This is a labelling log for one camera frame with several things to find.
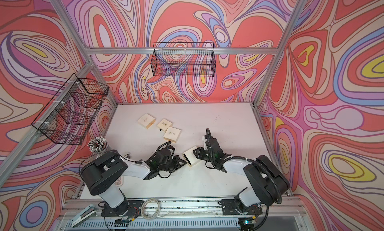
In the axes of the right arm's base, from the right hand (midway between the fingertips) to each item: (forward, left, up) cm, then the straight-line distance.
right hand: (195, 155), depth 89 cm
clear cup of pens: (+2, +53, +14) cm, 54 cm away
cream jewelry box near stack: (+16, +15, +1) cm, 22 cm away
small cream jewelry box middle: (+24, +21, +1) cm, 32 cm away
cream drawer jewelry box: (-2, +3, +1) cm, 4 cm away
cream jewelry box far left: (+28, +34, +2) cm, 44 cm away
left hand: (-6, +4, 0) cm, 7 cm away
